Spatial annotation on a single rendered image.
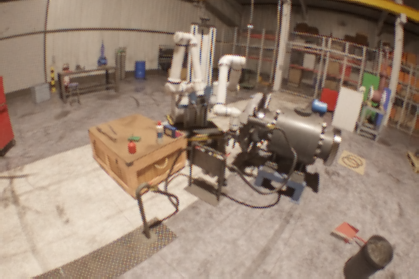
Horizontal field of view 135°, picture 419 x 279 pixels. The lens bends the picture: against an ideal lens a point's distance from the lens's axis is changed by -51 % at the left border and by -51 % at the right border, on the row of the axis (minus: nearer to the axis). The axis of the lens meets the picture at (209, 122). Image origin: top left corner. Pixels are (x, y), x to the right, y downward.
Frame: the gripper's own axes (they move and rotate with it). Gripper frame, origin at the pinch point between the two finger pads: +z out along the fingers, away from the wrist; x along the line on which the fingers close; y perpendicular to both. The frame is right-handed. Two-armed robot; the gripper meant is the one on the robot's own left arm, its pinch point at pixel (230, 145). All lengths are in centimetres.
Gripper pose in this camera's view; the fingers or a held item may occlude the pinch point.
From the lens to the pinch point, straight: 166.1
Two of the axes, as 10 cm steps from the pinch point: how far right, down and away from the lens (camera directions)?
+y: -5.5, 2.6, -8.0
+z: -0.9, 9.3, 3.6
